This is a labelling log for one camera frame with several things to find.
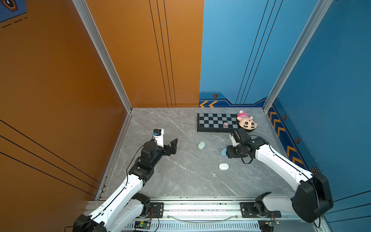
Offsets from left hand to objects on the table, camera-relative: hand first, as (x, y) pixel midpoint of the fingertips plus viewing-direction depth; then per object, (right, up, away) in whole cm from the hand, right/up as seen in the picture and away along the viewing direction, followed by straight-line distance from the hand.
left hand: (169, 137), depth 79 cm
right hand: (+34, -9, +5) cm, 36 cm away
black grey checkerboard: (+31, +8, +26) cm, 42 cm away
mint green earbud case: (+19, -7, +17) cm, 27 cm away
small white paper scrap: (+26, -23, +7) cm, 36 cm away
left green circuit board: (-13, -43, -7) cm, 46 cm away
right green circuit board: (+51, -41, -9) cm, 66 cm away
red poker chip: (+37, +7, +26) cm, 46 cm away
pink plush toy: (+50, +8, +21) cm, 55 cm away
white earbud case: (+32, -19, +8) cm, 38 cm away
